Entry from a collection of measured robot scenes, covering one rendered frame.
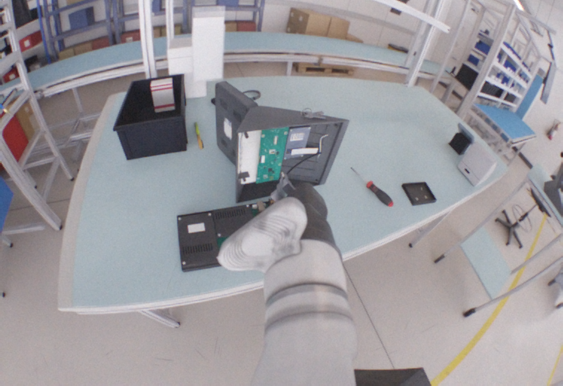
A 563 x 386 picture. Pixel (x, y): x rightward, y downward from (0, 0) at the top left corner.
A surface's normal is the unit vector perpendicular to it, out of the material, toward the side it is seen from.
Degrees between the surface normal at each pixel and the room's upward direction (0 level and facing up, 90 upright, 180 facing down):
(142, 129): 90
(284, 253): 65
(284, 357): 51
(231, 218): 0
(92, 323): 0
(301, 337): 39
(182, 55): 90
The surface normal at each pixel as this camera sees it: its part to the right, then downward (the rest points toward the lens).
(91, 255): 0.15, -0.68
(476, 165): -0.92, 0.18
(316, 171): -0.04, 0.72
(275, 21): 0.34, 0.72
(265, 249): 0.05, 0.45
